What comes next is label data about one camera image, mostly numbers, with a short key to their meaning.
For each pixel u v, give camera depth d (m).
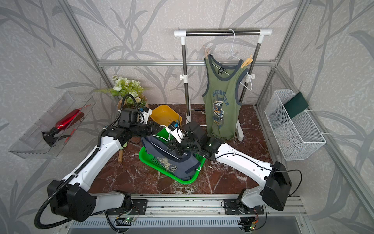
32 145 0.59
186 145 0.61
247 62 0.65
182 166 0.70
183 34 0.63
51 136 0.62
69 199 0.39
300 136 0.59
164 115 1.12
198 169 0.69
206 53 0.84
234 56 0.94
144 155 0.85
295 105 0.68
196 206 0.75
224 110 0.83
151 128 0.68
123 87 0.89
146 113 0.72
